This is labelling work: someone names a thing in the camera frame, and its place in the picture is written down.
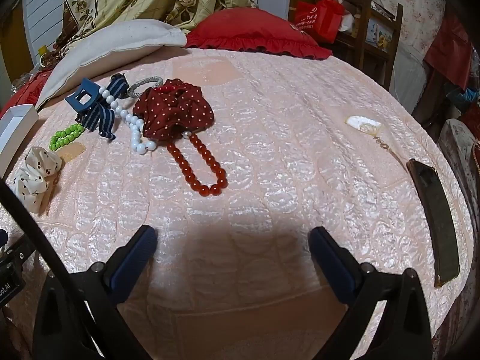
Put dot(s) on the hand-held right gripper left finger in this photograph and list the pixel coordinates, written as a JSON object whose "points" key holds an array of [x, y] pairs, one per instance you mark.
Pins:
{"points": [[131, 266]]}

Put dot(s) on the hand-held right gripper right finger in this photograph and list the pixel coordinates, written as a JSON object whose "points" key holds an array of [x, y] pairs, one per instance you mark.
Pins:
{"points": [[332, 266]]}

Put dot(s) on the white dotted scrunchie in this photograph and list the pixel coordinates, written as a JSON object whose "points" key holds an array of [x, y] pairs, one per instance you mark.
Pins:
{"points": [[35, 174]]}

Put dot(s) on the white cardboard box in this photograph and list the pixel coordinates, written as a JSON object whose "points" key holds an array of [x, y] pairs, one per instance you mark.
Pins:
{"points": [[11, 127]]}

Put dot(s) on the blue claw clip striped bow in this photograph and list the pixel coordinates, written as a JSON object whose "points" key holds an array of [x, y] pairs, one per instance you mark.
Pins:
{"points": [[101, 114]]}

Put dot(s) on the red polka-dot scrunchie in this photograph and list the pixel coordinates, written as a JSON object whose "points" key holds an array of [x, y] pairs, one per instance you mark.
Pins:
{"points": [[176, 110]]}

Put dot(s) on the dark smartphone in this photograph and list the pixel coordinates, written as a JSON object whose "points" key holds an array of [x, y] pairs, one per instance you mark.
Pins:
{"points": [[435, 225]]}

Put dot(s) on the pink quilted bedspread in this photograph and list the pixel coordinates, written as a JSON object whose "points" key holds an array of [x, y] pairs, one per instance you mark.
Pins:
{"points": [[281, 138]]}

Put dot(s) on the small white packet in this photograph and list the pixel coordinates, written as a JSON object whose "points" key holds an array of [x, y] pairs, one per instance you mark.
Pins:
{"points": [[364, 123]]}

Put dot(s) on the red ruffled pillow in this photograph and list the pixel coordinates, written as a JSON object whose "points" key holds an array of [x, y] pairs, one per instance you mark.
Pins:
{"points": [[255, 32], [18, 95]]}

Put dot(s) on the white pillow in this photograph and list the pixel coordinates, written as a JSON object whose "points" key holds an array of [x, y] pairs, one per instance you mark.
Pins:
{"points": [[112, 52]]}

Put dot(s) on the wooden chair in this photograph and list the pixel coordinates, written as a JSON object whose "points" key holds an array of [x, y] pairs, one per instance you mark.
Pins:
{"points": [[378, 33]]}

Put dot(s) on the red shopping bag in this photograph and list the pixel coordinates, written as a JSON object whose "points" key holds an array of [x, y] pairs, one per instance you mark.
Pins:
{"points": [[318, 15]]}

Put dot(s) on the pink floral cloth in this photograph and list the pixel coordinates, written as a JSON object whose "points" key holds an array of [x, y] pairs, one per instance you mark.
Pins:
{"points": [[408, 3]]}

